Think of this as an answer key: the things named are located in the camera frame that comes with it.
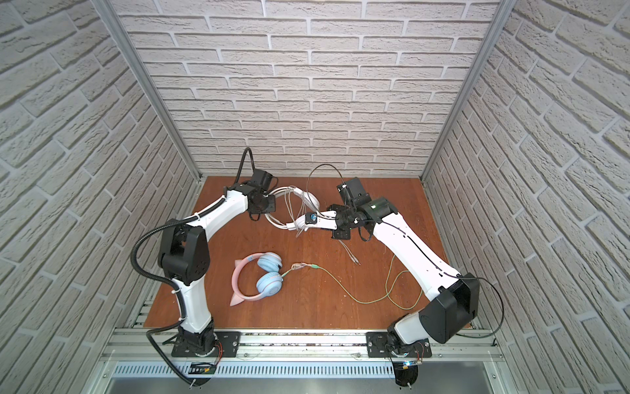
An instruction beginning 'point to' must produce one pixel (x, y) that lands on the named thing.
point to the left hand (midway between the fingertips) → (271, 202)
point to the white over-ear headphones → (299, 223)
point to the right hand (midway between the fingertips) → (327, 219)
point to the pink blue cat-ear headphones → (268, 284)
